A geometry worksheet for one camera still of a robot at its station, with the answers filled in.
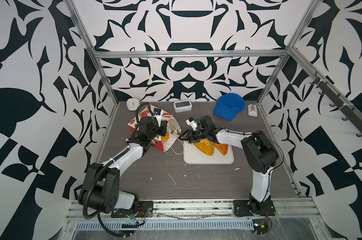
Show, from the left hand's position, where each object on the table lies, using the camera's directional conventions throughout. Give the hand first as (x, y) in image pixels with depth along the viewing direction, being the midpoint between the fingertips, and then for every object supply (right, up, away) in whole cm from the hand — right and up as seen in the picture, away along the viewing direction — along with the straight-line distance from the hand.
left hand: (167, 118), depth 85 cm
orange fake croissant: (+33, -18, +8) cm, 38 cm away
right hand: (+8, -11, +3) cm, 14 cm away
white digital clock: (+9, +9, +27) cm, 30 cm away
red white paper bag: (+3, -4, +14) cm, 15 cm away
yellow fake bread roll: (-2, -13, +11) cm, 17 cm away
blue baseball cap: (+44, +10, +31) cm, 54 cm away
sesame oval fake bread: (+23, -17, +6) cm, 29 cm away
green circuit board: (+45, -50, -14) cm, 69 cm away
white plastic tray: (+15, -22, +6) cm, 27 cm away
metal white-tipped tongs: (+6, -9, +8) cm, 14 cm away
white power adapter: (+61, +5, +28) cm, 68 cm away
